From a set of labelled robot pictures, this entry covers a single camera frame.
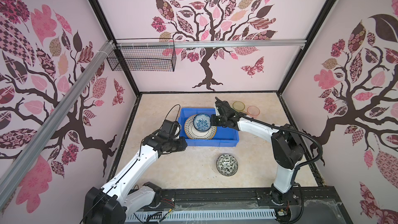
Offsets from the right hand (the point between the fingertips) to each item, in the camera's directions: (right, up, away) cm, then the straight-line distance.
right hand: (209, 117), depth 92 cm
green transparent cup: (+21, +7, +14) cm, 27 cm away
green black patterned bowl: (+9, -26, -8) cm, 28 cm away
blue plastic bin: (+9, -12, +1) cm, 15 cm away
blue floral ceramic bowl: (-5, -3, +3) cm, 6 cm away
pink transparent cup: (+30, +4, +9) cm, 31 cm away
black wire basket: (-33, +40, +3) cm, 51 cm away
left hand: (-13, -15, -13) cm, 24 cm away
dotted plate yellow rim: (-11, -9, +3) cm, 15 cm away
